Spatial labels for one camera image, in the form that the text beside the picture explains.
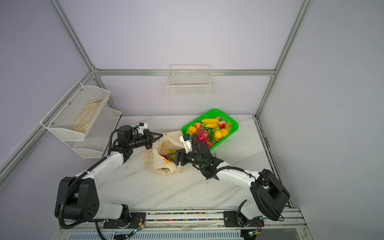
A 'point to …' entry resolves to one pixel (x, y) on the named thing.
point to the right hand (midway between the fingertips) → (171, 154)
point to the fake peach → (198, 125)
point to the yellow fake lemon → (218, 134)
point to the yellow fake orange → (192, 129)
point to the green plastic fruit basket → (214, 113)
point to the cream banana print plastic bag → (161, 143)
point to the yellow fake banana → (210, 120)
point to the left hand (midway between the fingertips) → (162, 135)
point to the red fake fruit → (164, 156)
